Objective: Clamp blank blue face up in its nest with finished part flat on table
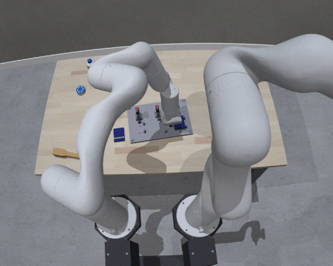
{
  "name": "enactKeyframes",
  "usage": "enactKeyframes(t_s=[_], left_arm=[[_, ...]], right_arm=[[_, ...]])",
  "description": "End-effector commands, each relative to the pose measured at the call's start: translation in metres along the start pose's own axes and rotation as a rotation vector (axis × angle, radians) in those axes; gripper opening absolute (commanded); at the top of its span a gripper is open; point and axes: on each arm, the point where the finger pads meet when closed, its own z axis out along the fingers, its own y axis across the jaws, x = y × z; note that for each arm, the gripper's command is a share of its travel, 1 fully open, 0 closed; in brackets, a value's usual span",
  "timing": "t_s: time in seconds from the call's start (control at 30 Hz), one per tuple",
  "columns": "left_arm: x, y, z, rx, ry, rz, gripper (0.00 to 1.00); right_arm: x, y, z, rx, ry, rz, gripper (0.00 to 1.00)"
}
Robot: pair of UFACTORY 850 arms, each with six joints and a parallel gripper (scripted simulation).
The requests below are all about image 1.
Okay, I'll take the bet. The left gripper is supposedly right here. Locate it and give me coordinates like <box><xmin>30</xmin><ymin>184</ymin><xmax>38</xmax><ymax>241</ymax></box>
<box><xmin>160</xmin><ymin>108</ymin><xmax>180</xmax><ymax>122</ymax></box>

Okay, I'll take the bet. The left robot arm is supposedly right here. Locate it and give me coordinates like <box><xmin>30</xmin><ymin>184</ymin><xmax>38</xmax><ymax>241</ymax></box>
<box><xmin>41</xmin><ymin>42</ymin><xmax>182</xmax><ymax>239</ymax></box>

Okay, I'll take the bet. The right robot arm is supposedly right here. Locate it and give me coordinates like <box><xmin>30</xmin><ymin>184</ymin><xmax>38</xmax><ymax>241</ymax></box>
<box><xmin>176</xmin><ymin>34</ymin><xmax>333</xmax><ymax>237</ymax></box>

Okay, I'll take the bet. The grey bottle with blue cap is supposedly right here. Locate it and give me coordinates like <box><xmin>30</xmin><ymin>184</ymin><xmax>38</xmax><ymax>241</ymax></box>
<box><xmin>86</xmin><ymin>59</ymin><xmax>95</xmax><ymax>69</ymax></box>

